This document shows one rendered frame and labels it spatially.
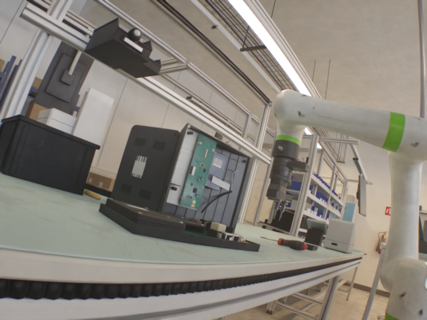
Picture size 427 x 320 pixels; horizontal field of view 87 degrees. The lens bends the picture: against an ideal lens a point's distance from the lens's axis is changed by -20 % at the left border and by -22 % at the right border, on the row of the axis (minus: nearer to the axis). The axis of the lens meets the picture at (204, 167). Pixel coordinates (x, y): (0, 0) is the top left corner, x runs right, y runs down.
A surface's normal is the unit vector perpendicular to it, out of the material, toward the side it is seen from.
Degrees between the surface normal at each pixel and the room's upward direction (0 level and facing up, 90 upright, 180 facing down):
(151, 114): 90
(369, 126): 114
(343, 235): 90
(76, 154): 90
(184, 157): 90
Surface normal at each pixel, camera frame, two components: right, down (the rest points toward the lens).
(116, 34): 0.74, 0.17
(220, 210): 0.37, -0.02
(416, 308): -0.53, -0.25
